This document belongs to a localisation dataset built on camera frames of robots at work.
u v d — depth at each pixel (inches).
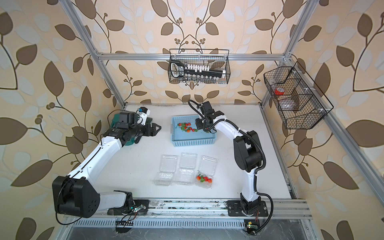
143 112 28.7
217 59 35.9
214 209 29.6
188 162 34.8
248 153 20.3
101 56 36.2
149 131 28.4
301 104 29.0
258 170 20.5
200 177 32.4
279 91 31.9
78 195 15.7
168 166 35.2
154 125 29.3
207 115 28.7
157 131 30.4
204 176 32.6
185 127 41.3
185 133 40.2
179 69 33.2
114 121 42.5
